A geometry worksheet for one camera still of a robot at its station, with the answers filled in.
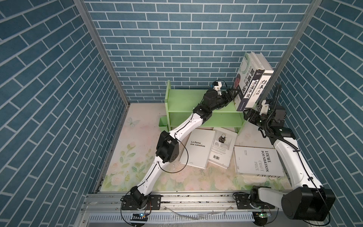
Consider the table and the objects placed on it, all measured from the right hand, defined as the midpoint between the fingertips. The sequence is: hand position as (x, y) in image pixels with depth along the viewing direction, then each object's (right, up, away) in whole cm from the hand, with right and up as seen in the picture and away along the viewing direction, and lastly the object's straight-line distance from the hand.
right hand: (249, 111), depth 78 cm
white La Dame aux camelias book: (-28, -22, +12) cm, 37 cm away
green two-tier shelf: (-40, +4, +5) cm, 40 cm away
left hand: (-6, +9, -1) cm, 11 cm away
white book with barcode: (-12, -23, +13) cm, 29 cm away
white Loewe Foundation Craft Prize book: (+8, -30, +7) cm, 32 cm away
